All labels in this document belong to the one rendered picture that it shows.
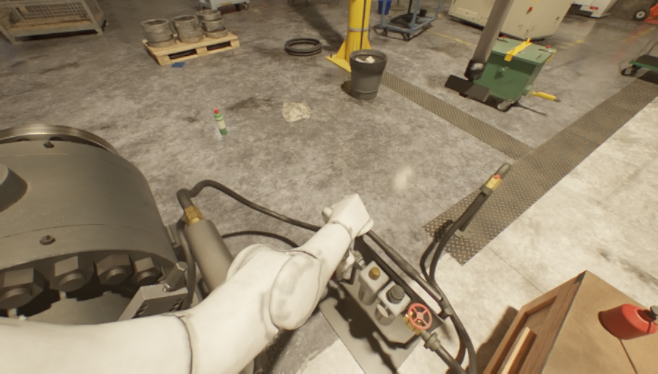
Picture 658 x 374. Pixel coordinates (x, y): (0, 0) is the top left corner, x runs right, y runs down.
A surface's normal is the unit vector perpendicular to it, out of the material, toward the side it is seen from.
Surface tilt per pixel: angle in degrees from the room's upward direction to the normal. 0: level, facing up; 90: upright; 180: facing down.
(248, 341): 72
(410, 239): 0
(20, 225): 20
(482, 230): 0
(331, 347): 0
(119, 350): 55
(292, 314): 68
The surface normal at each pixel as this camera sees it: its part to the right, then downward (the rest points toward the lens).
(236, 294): 0.00, -0.95
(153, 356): 0.76, -0.63
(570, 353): 0.01, -0.71
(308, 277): 0.87, -0.04
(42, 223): 0.36, -0.84
